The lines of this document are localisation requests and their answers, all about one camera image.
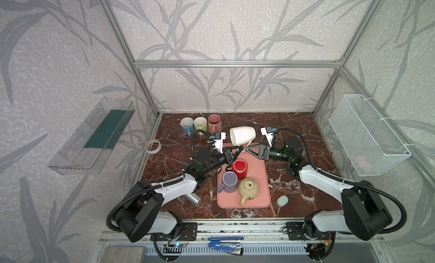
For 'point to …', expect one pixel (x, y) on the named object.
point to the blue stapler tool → (234, 248)
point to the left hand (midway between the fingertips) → (244, 145)
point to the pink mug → (214, 123)
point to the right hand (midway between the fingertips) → (247, 146)
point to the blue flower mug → (187, 123)
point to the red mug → (240, 166)
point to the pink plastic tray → (257, 170)
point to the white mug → (242, 135)
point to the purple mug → (230, 181)
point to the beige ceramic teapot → (248, 188)
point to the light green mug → (200, 123)
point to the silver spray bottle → (193, 198)
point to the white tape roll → (153, 146)
